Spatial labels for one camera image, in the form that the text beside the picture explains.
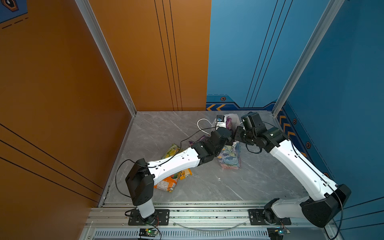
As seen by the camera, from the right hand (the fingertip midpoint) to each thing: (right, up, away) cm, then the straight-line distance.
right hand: (232, 134), depth 76 cm
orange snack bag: (-34, -28, +5) cm, 44 cm away
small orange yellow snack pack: (-26, -24, +11) cm, 38 cm away
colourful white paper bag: (-1, -12, +2) cm, 12 cm away
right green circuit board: (+20, -47, -5) cm, 51 cm away
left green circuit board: (-42, -47, -5) cm, 63 cm away
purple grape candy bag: (-1, +5, +2) cm, 6 cm away
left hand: (-1, +3, -1) cm, 3 cm away
